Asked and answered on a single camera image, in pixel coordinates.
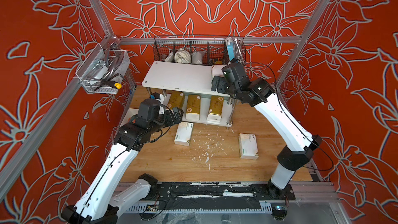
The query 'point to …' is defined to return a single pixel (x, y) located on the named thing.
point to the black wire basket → (209, 50)
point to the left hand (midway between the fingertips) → (175, 112)
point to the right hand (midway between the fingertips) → (217, 82)
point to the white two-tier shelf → (190, 78)
